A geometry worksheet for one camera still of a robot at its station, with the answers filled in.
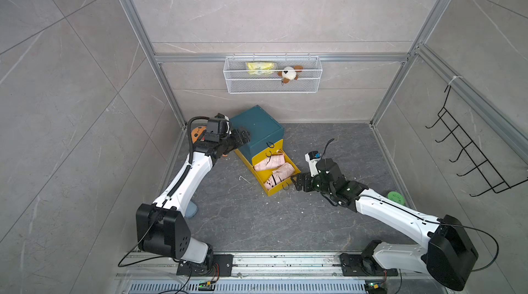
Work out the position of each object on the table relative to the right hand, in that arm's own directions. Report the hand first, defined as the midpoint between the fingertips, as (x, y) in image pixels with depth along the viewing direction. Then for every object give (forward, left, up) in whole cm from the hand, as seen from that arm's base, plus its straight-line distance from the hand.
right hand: (299, 176), depth 82 cm
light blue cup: (-9, +46, -11) cm, 48 cm away
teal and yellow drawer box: (+13, +14, 0) cm, 19 cm away
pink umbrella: (+13, +11, -10) cm, 20 cm away
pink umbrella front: (+6, +7, -9) cm, 13 cm away
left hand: (+14, +22, +11) cm, 28 cm away
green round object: (-6, -42, -10) cm, 43 cm away
